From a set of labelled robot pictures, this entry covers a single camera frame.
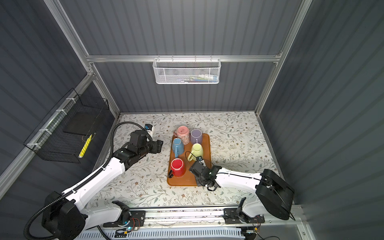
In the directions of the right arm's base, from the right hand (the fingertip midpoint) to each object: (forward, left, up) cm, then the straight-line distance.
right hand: (202, 178), depth 85 cm
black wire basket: (+10, +68, +29) cm, 74 cm away
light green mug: (+14, +2, +8) cm, 16 cm away
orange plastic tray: (0, +8, -2) cm, 8 cm away
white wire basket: (+83, +11, +20) cm, 86 cm away
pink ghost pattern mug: (+26, +12, +11) cm, 30 cm away
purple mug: (+25, +3, +6) cm, 26 cm away
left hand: (+15, +25, +17) cm, 33 cm away
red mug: (+4, +13, +7) cm, 16 cm away
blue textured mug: (+17, +14, +7) cm, 23 cm away
